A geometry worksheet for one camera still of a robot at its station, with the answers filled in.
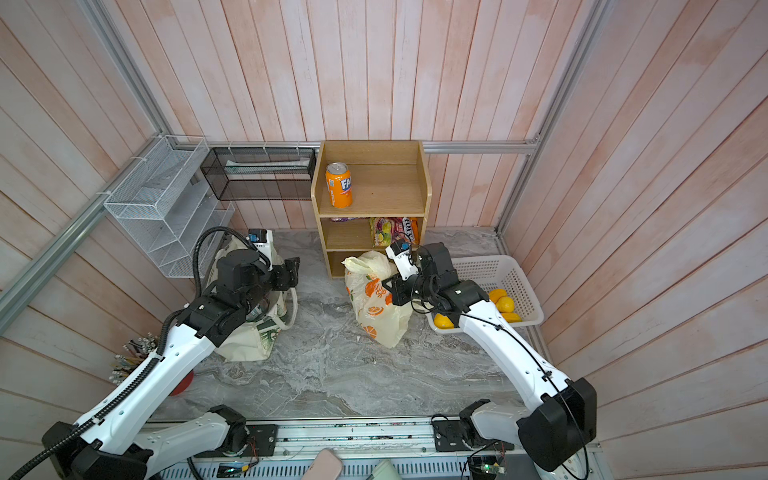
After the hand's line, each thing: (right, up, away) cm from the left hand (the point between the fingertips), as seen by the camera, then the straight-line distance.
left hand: (286, 265), depth 74 cm
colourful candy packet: (+25, +11, +19) cm, 33 cm away
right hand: (+25, -4, +2) cm, 25 cm away
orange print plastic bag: (+23, -12, +3) cm, 26 cm away
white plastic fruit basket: (+65, -3, +28) cm, 71 cm away
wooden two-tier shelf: (+21, +20, +12) cm, 32 cm away
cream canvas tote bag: (-12, -21, +12) cm, 27 cm away
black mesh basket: (-19, +33, +32) cm, 50 cm away
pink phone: (+11, -47, -5) cm, 49 cm away
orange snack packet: (+36, +13, +22) cm, 44 cm away
